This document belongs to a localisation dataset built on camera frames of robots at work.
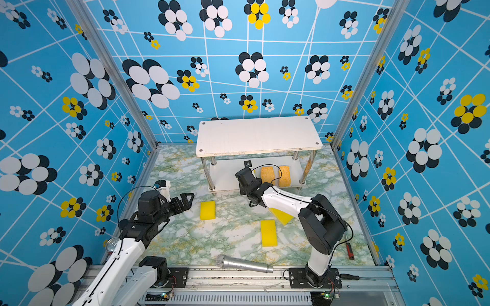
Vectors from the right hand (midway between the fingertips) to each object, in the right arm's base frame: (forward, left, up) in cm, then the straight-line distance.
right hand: (248, 181), depth 92 cm
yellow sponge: (-11, +20, -8) cm, 24 cm away
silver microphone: (-34, +8, -6) cm, 36 cm away
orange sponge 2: (+2, -18, -1) cm, 18 cm away
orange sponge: (+4, -9, 0) cm, 10 cm away
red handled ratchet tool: (-31, -43, -10) cm, 54 cm away
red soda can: (-30, +52, +2) cm, 60 cm away
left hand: (-12, +26, +6) cm, 29 cm away
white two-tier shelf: (0, +9, +25) cm, 26 cm away
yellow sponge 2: (-21, -9, -11) cm, 26 cm away
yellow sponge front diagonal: (-15, -17, -9) cm, 24 cm away
